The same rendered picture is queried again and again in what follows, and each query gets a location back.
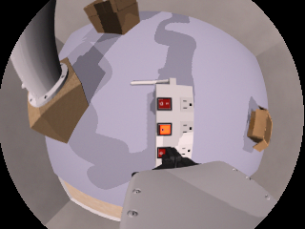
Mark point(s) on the grey power strip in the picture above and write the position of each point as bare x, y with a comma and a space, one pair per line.
174, 117

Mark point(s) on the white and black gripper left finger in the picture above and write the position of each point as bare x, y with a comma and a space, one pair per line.
167, 160

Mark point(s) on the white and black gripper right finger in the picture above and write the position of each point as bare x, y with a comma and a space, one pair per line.
180, 161

